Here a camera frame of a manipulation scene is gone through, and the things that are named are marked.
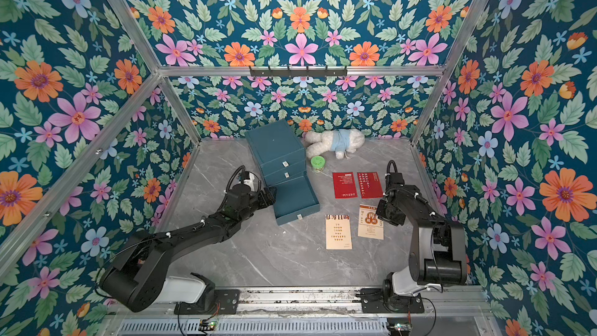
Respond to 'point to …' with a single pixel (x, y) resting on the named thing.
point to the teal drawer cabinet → (280, 155)
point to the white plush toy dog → (341, 141)
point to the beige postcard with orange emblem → (370, 225)
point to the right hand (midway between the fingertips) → (390, 216)
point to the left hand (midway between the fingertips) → (272, 188)
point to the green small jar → (318, 162)
